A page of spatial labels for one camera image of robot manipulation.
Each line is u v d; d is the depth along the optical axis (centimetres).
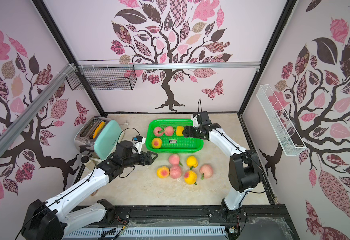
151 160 72
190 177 81
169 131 103
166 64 94
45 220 38
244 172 46
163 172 83
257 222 72
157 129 103
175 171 83
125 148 60
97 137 84
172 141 103
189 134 79
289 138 66
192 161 87
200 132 66
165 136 106
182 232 70
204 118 71
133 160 67
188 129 80
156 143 95
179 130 101
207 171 84
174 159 88
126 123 112
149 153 71
